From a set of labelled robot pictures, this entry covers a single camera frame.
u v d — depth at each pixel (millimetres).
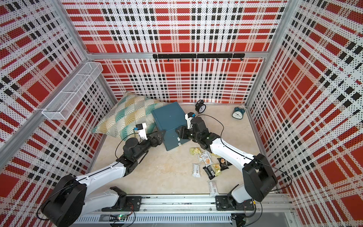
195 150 907
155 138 708
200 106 1110
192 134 692
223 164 862
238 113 1078
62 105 694
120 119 923
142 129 717
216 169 841
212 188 784
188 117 756
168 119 845
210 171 840
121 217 691
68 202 406
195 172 833
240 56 886
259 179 423
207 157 878
